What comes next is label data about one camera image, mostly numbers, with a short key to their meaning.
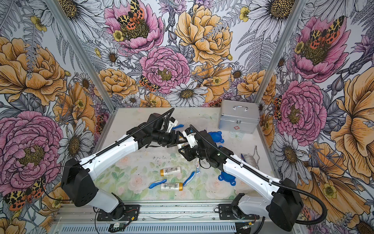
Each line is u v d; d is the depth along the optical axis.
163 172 0.86
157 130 0.64
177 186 0.81
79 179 0.41
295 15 0.74
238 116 0.99
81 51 0.88
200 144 0.61
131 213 0.73
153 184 0.83
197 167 0.89
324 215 0.39
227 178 0.86
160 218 0.73
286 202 0.40
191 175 0.86
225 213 0.73
